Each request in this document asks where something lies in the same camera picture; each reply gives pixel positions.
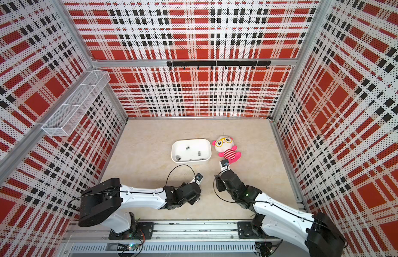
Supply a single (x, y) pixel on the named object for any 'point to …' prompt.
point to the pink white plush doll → (225, 145)
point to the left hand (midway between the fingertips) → (197, 188)
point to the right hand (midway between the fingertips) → (222, 174)
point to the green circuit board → (130, 247)
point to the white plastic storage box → (191, 151)
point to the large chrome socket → (177, 157)
